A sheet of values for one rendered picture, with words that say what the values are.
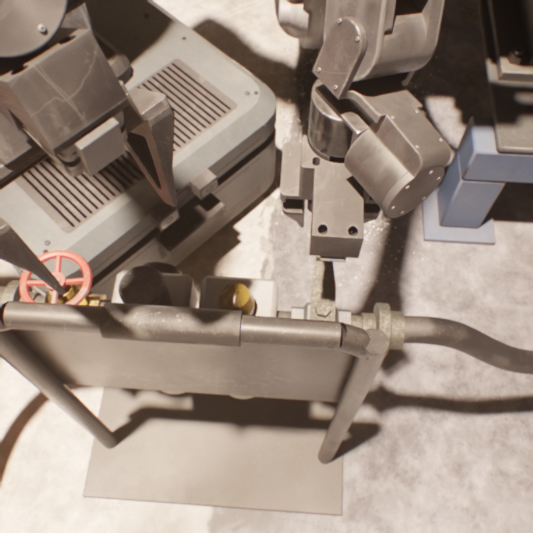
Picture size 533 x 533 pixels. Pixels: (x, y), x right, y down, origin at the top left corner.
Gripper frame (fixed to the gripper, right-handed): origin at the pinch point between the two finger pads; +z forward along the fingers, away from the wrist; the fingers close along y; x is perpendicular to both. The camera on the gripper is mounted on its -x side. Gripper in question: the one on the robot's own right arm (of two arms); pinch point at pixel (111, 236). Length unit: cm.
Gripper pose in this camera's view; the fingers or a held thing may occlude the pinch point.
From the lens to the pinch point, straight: 43.2
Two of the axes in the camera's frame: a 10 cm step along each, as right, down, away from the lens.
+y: 7.1, -6.3, 3.3
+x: -6.1, -3.1, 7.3
